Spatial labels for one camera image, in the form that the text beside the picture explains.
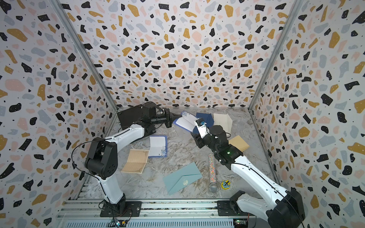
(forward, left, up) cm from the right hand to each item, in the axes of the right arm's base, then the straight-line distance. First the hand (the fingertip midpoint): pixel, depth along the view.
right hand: (195, 130), depth 75 cm
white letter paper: (+10, +5, -4) cm, 12 cm away
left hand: (+10, +7, +2) cm, 12 cm away
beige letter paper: (-6, +38, -26) cm, 47 cm away
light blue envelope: (-16, +8, -24) cm, 30 cm away
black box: (+27, +53, -20) cm, 62 cm away
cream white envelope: (+31, -22, -27) cm, 47 cm away
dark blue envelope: (+34, -9, -27) cm, 45 cm away
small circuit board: (-39, +37, -26) cm, 60 cm away
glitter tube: (-22, -10, -23) cm, 33 cm away
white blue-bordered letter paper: (+5, +26, -25) cm, 37 cm away
